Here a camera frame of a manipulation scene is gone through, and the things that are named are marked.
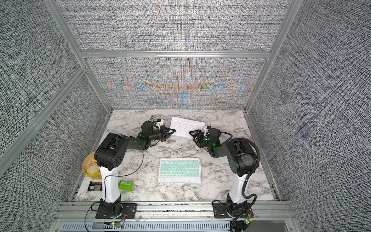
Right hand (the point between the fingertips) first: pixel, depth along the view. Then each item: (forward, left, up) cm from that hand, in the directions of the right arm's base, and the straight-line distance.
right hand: (190, 131), depth 94 cm
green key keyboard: (-23, +6, -7) cm, 25 cm away
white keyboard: (+4, +5, 0) cm, 7 cm away
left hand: (0, +8, +2) cm, 8 cm away
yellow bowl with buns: (-23, +58, -2) cm, 62 cm away
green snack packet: (-31, +37, -8) cm, 49 cm away
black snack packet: (-32, +53, -6) cm, 63 cm away
